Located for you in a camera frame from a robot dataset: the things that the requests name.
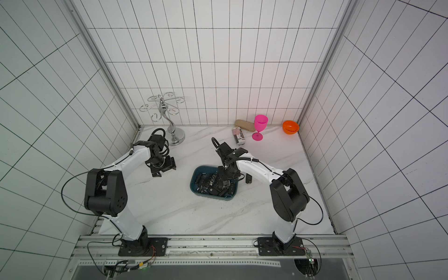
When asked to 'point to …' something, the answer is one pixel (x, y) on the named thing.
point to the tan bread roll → (245, 125)
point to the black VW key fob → (248, 178)
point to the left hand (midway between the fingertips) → (168, 173)
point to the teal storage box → (205, 181)
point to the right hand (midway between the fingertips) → (224, 174)
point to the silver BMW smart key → (226, 183)
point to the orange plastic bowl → (290, 127)
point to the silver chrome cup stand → (165, 105)
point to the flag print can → (238, 136)
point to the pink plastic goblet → (261, 122)
